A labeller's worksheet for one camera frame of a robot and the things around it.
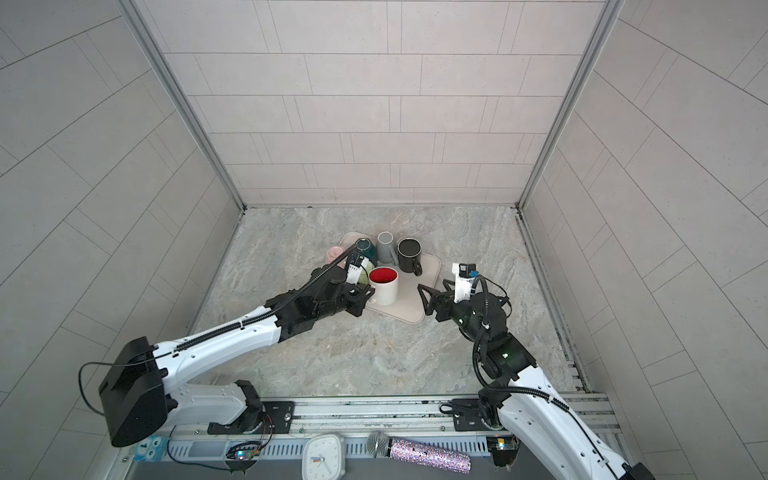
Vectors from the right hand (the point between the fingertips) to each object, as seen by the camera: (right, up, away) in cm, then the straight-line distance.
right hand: (429, 287), depth 74 cm
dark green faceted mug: (-17, +8, +18) cm, 27 cm away
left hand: (-12, -1, +3) cm, 13 cm away
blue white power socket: (-62, -34, -9) cm, 71 cm away
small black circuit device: (+17, -36, -6) cm, 40 cm away
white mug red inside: (-11, +1, +4) cm, 12 cm away
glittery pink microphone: (-12, -33, -9) cm, 36 cm away
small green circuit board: (-40, -34, -10) cm, 54 cm away
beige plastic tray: (-4, -9, +15) cm, 18 cm away
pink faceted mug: (-27, +8, +17) cm, 33 cm away
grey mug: (-12, +6, +22) cm, 26 cm away
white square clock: (-24, -34, -10) cm, 43 cm away
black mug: (-4, +7, +18) cm, 19 cm away
